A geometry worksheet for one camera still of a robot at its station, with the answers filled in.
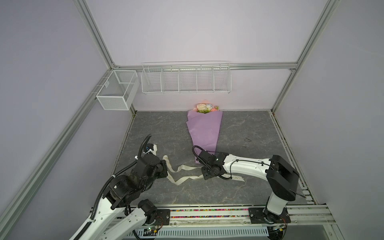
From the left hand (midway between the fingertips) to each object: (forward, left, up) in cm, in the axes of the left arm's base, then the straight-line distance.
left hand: (166, 165), depth 68 cm
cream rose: (+53, -21, -16) cm, 60 cm away
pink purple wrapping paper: (+35, -21, -19) cm, 45 cm away
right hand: (+2, -20, -20) cm, 29 cm away
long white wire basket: (+57, -10, +8) cm, 58 cm away
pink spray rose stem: (+55, -33, -20) cm, 67 cm away
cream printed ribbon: (-2, -2, -20) cm, 21 cm away
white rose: (+54, -27, -16) cm, 63 cm away
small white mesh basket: (+55, +35, +2) cm, 65 cm away
